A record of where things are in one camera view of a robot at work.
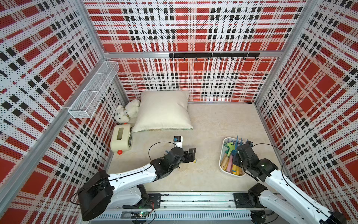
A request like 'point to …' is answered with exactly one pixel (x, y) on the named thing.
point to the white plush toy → (130, 111)
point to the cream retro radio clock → (121, 138)
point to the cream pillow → (162, 110)
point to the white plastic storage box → (227, 141)
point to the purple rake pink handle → (230, 166)
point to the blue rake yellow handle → (236, 170)
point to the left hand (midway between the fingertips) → (191, 149)
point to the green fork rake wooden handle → (225, 153)
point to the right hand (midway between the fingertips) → (237, 157)
